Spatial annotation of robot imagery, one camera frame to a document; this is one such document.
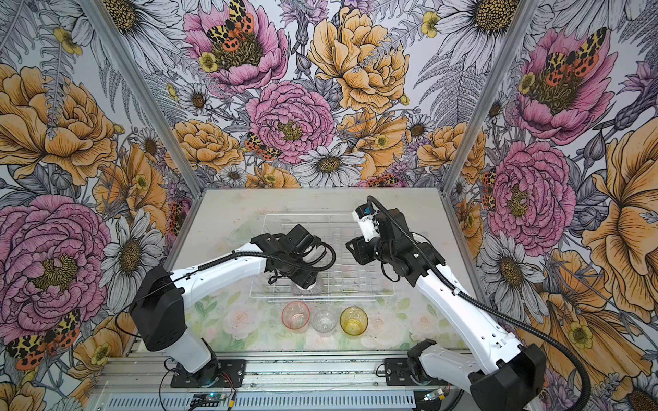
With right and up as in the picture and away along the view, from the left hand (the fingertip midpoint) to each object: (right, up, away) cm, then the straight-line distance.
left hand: (301, 281), depth 83 cm
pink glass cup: (-2, -12, +2) cm, 12 cm away
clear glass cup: (+8, -13, +1) cm, 15 cm away
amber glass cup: (+17, -13, 0) cm, 21 cm away
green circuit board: (-25, -30, -11) cm, 40 cm away
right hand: (+17, +11, -8) cm, 21 cm away
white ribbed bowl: (+4, -3, +2) cm, 6 cm away
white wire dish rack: (+15, -2, +11) cm, 19 cm away
